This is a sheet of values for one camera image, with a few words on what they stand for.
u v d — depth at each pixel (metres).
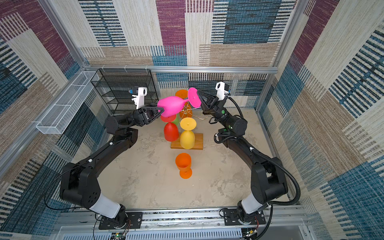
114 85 1.05
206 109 0.57
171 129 0.78
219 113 0.58
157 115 0.62
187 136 0.74
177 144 0.99
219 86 0.60
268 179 0.44
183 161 0.80
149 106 0.62
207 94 0.57
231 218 0.73
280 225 0.76
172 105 0.60
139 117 0.56
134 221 0.73
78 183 0.44
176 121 0.70
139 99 0.57
